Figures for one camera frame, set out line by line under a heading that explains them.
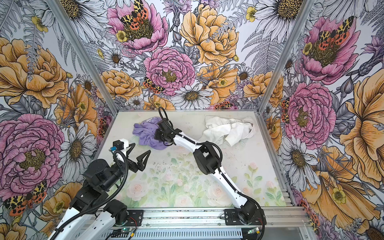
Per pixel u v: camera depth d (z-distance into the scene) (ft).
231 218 2.43
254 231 2.34
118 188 1.50
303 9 2.40
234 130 3.20
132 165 1.93
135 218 2.41
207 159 2.18
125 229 2.33
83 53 2.87
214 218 2.50
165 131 2.74
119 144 1.78
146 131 3.26
